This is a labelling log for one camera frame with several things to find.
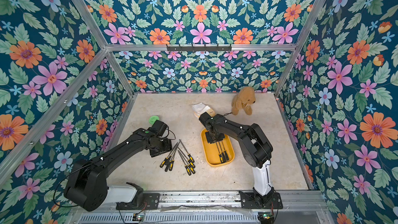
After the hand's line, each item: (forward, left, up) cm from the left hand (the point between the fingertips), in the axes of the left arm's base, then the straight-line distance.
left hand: (171, 149), depth 85 cm
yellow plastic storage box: (-1, -22, -5) cm, 22 cm away
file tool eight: (-9, -10, -5) cm, 14 cm away
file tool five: (-5, 0, -5) cm, 7 cm away
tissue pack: (+30, -18, -1) cm, 35 cm away
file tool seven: (-6, -10, -5) cm, 12 cm away
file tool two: (-3, -29, -5) cm, 29 cm away
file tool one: (-3, -31, -5) cm, 31 cm away
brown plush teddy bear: (+25, -45, +10) cm, 53 cm away
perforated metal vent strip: (-31, -1, -6) cm, 32 cm away
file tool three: (-3, -27, -5) cm, 28 cm away
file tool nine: (-11, -9, -5) cm, 15 cm away
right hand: (+6, -25, -4) cm, 26 cm away
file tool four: (-4, +4, -5) cm, 8 cm away
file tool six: (-2, -9, -5) cm, 11 cm away
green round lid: (+23, +14, -1) cm, 27 cm away
